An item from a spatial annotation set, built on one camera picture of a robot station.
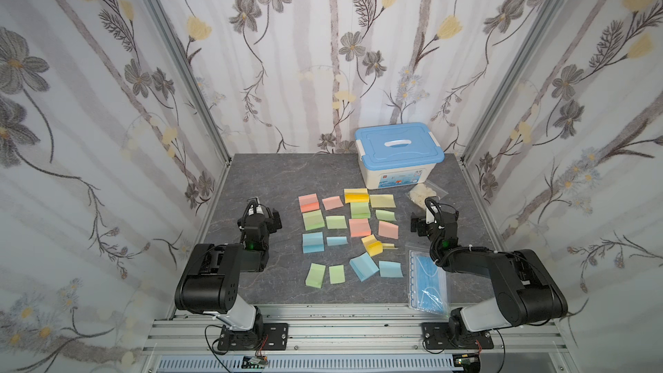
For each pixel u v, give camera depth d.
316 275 0.86
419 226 0.84
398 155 0.98
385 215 1.01
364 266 0.88
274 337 0.74
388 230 0.98
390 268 0.90
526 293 0.45
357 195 1.07
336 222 0.99
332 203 1.05
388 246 0.93
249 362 0.71
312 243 0.93
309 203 1.04
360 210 1.02
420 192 1.07
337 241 0.96
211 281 0.46
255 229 0.71
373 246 0.91
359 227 0.96
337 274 0.86
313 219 0.99
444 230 0.70
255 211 0.80
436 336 0.73
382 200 1.07
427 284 0.84
